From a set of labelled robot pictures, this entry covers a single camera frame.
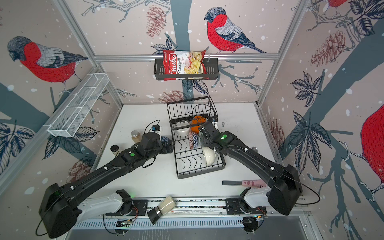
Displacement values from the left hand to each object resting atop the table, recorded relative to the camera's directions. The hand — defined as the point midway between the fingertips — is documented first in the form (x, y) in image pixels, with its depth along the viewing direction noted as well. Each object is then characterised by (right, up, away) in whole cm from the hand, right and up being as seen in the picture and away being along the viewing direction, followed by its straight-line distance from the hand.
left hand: (169, 142), depth 79 cm
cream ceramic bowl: (+22, -7, +2) cm, 24 cm away
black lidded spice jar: (-33, -5, +7) cm, 34 cm away
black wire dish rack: (+13, -10, +11) cm, 20 cm away
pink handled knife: (+49, -22, 0) cm, 54 cm away
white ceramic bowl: (+8, +8, -1) cm, 11 cm away
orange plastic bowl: (+15, +11, -1) cm, 18 cm away
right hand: (+21, +1, +2) cm, 22 cm away
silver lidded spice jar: (-23, +1, +12) cm, 26 cm away
